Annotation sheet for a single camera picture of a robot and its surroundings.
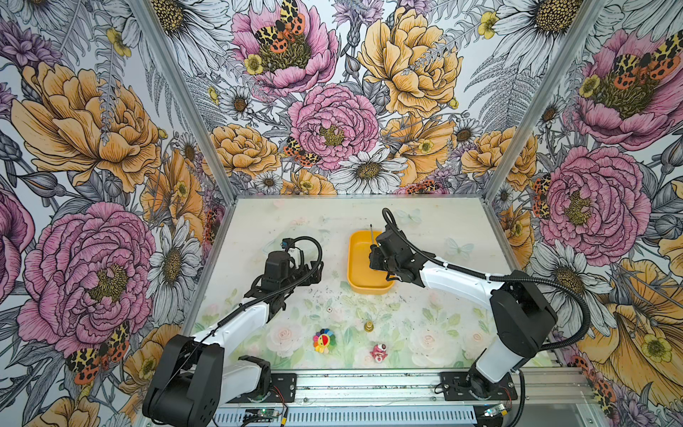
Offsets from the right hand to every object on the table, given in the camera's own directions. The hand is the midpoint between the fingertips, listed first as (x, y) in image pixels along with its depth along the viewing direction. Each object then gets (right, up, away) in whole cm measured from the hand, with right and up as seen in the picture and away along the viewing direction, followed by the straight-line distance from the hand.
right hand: (374, 263), depth 90 cm
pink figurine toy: (0, -23, -14) cm, 27 cm away
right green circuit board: (+30, -36, -18) cm, 51 cm away
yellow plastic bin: (-4, -6, +6) cm, 9 cm away
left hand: (-21, -3, -1) cm, 21 cm away
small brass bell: (-2, -19, -6) cm, 20 cm away
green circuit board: (-28, -36, -19) cm, 50 cm away
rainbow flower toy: (-16, -22, -8) cm, 28 cm away
